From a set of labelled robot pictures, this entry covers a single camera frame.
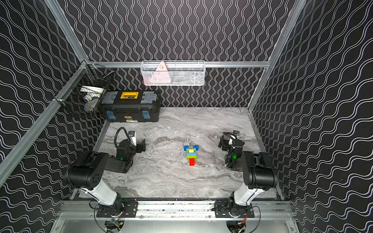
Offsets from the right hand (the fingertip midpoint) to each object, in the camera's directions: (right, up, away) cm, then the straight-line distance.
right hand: (229, 138), depth 96 cm
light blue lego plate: (-25, -10, -4) cm, 27 cm away
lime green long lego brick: (-26, -8, -2) cm, 27 cm away
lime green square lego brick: (-24, -11, -4) cm, 27 cm away
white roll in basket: (-81, +27, -16) cm, 87 cm away
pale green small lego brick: (-25, -8, -4) cm, 27 cm away
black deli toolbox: (-68, +22, +5) cm, 71 cm away
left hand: (-61, +1, -2) cm, 61 cm away
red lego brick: (-25, -14, -8) cm, 30 cm away
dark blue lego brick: (-29, -6, -1) cm, 30 cm away
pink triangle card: (-44, +39, -7) cm, 60 cm away
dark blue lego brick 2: (-22, -6, 0) cm, 23 cm away
